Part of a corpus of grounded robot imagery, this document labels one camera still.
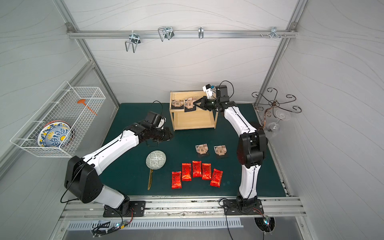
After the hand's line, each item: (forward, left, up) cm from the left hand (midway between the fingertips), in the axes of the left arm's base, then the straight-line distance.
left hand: (173, 136), depth 82 cm
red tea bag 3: (-13, -14, -14) cm, 23 cm away
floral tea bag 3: (+1, -16, -16) cm, 23 cm away
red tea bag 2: (-15, -8, -15) cm, 22 cm away
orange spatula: (+11, +48, +16) cm, 51 cm away
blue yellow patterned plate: (-11, +46, +18) cm, 51 cm away
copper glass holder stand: (+12, -54, +14) cm, 57 cm away
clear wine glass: (+3, -54, +17) cm, 57 cm away
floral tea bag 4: (+1, -29, -17) cm, 34 cm away
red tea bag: (-20, -3, -14) cm, 25 cm away
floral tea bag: (+22, 0, +5) cm, 22 cm away
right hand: (+18, -11, +10) cm, 23 cm away
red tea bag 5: (-17, -25, -15) cm, 34 cm away
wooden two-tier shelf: (+24, -16, -14) cm, 32 cm away
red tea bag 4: (-14, -19, -14) cm, 28 cm away
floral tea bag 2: (+19, -8, +8) cm, 22 cm away
